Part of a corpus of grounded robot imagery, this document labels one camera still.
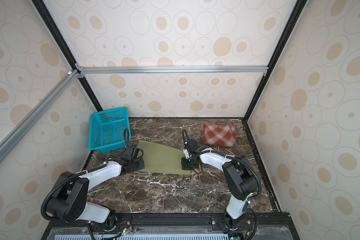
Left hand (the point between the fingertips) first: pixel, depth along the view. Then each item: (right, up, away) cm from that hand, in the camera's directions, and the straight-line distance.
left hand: (146, 161), depth 92 cm
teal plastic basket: (-35, +20, +21) cm, 46 cm away
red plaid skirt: (+48, +16, +15) cm, 53 cm away
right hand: (+23, -3, -1) cm, 23 cm away
